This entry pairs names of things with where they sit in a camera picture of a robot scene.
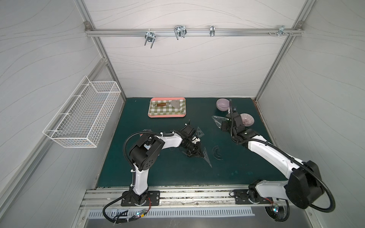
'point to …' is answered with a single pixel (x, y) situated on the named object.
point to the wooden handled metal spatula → (176, 103)
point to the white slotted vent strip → (186, 213)
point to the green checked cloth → (166, 109)
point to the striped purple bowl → (247, 119)
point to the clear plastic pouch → (218, 120)
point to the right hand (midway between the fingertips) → (227, 120)
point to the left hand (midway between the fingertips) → (205, 157)
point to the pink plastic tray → (172, 116)
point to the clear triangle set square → (199, 133)
